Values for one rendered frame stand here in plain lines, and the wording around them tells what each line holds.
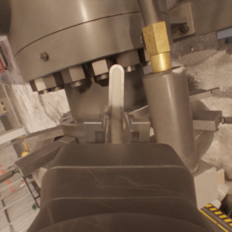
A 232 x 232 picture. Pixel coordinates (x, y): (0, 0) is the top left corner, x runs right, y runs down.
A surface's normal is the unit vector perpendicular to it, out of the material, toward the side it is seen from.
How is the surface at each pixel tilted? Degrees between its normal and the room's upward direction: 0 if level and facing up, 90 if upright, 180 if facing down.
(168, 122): 27
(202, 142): 87
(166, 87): 36
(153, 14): 43
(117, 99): 49
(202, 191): 67
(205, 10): 0
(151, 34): 0
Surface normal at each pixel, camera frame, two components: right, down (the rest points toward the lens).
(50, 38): -0.23, 0.33
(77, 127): -0.48, 0.37
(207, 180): 0.31, 0.19
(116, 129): 0.01, 0.28
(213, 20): -0.73, 0.37
